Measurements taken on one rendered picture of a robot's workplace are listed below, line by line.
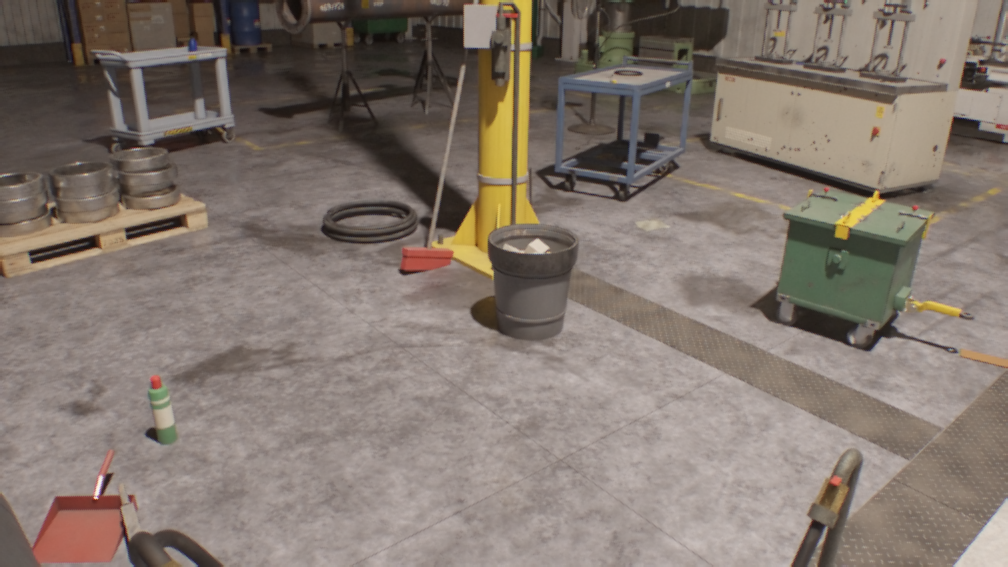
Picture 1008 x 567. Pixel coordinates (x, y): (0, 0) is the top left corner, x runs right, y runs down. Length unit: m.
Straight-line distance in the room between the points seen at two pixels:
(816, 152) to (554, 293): 3.61
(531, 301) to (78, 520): 1.83
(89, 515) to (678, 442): 1.90
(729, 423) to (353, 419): 1.36
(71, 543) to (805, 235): 2.97
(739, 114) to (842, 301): 3.61
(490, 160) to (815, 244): 1.69
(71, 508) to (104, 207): 2.56
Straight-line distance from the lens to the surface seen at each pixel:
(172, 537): 1.41
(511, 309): 3.14
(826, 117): 6.21
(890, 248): 3.32
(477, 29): 3.74
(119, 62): 6.82
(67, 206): 4.80
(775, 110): 6.53
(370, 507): 2.30
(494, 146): 3.89
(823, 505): 1.62
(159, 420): 2.68
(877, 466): 2.75
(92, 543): 2.41
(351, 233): 4.34
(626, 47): 12.25
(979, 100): 9.46
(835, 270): 3.41
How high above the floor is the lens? 1.48
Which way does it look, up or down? 23 degrees down
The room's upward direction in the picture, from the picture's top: 1 degrees clockwise
